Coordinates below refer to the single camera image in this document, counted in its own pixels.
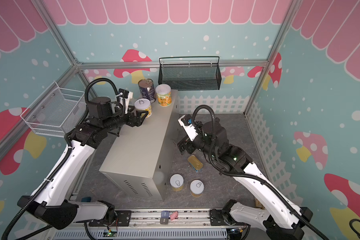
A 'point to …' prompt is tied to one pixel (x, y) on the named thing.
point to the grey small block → (164, 219)
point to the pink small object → (174, 215)
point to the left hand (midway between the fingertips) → (140, 112)
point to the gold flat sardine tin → (195, 163)
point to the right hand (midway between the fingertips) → (180, 131)
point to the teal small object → (86, 199)
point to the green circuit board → (112, 234)
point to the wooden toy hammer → (258, 204)
